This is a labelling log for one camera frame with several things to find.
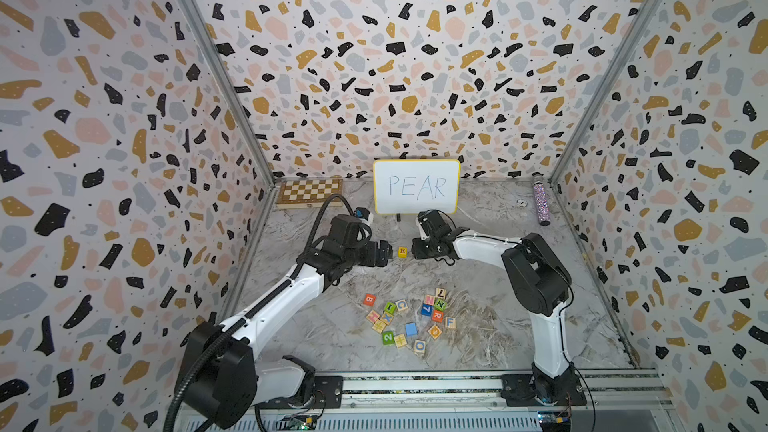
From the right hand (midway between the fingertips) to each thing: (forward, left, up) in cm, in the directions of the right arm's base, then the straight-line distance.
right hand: (415, 250), depth 100 cm
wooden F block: (-23, -10, -1) cm, 26 cm away
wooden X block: (-23, +8, 0) cm, 24 cm away
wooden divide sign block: (-25, +10, 0) cm, 27 cm away
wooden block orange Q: (-26, -6, -1) cm, 27 cm away
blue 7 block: (-20, -3, -1) cm, 20 cm away
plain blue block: (-26, +1, 0) cm, 26 cm away
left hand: (-8, +9, +15) cm, 20 cm away
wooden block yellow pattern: (-29, +4, -1) cm, 29 cm away
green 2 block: (-28, +7, 0) cm, 29 cm away
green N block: (-19, -8, 0) cm, 20 cm away
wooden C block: (-19, +4, 0) cm, 19 cm away
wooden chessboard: (+23, +41, +3) cm, 47 cm away
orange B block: (-17, +14, 0) cm, 22 cm away
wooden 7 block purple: (-15, -8, 0) cm, 17 cm away
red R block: (-22, -7, 0) cm, 23 cm away
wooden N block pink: (-17, -4, 0) cm, 18 cm away
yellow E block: (-2, +4, +1) cm, 5 cm away
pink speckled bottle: (+21, -47, 0) cm, 52 cm away
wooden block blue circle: (-30, -1, -1) cm, 30 cm away
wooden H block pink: (-23, +12, 0) cm, 25 cm away
